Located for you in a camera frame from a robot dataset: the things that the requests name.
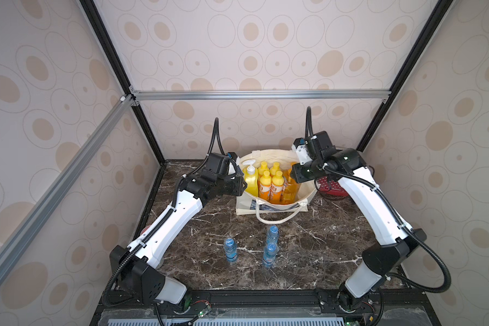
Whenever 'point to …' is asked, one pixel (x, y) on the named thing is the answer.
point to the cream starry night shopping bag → (276, 213)
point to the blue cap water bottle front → (270, 252)
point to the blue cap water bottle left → (231, 250)
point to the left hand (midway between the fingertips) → (249, 183)
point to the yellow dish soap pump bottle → (250, 176)
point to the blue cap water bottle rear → (273, 235)
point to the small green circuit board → (201, 313)
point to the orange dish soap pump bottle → (289, 195)
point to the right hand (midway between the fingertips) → (301, 172)
